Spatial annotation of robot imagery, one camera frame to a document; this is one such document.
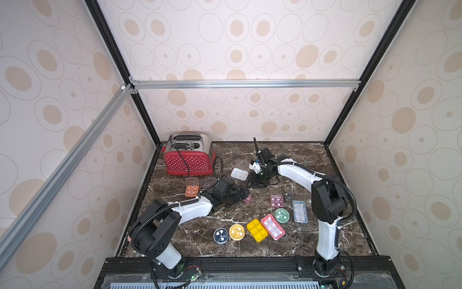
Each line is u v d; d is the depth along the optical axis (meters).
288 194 0.95
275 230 0.83
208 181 1.01
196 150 0.93
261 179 0.81
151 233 0.44
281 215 0.87
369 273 0.73
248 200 0.93
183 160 0.92
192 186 0.97
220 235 0.81
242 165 1.09
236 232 0.83
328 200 0.52
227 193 0.71
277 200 0.92
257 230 0.83
